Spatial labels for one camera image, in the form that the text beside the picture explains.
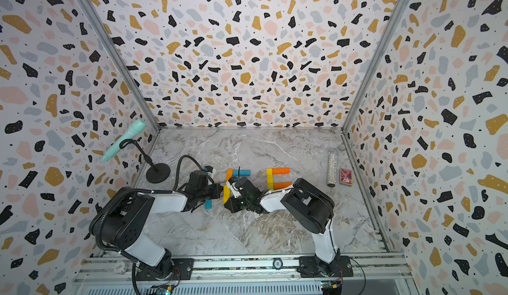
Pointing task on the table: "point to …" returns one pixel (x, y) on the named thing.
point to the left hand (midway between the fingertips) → (227, 187)
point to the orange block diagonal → (279, 185)
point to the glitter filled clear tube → (333, 155)
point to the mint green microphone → (138, 126)
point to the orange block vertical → (229, 173)
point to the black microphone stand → (157, 173)
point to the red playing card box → (346, 177)
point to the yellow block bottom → (226, 193)
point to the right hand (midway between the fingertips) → (228, 205)
